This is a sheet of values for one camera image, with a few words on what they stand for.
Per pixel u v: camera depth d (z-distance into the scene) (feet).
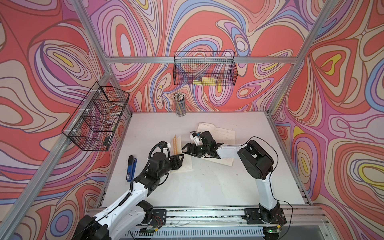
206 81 2.70
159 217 2.37
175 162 2.31
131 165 2.90
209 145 2.58
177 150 2.84
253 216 2.41
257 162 1.80
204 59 2.84
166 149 2.27
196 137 2.97
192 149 2.76
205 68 3.15
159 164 2.02
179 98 3.43
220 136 3.42
